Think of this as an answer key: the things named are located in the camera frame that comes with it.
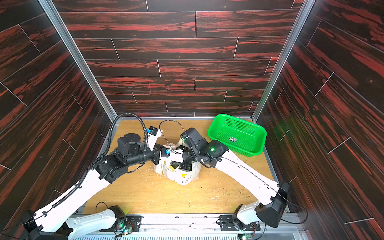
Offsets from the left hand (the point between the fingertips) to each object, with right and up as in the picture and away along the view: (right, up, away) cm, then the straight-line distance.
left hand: (171, 149), depth 66 cm
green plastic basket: (+49, +4, +42) cm, 64 cm away
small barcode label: (+39, +3, +42) cm, 57 cm away
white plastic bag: (+2, -13, +4) cm, 13 cm away
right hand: (+2, -4, +3) cm, 6 cm away
